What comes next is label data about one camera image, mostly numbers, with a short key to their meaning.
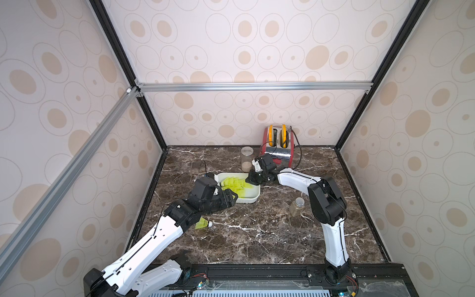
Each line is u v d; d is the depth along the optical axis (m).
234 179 0.98
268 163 0.80
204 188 0.53
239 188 0.97
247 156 0.97
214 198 0.61
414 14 0.69
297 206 0.83
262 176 0.85
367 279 0.73
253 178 0.88
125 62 0.82
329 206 0.55
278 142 0.97
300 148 1.24
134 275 0.39
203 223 0.85
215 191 0.58
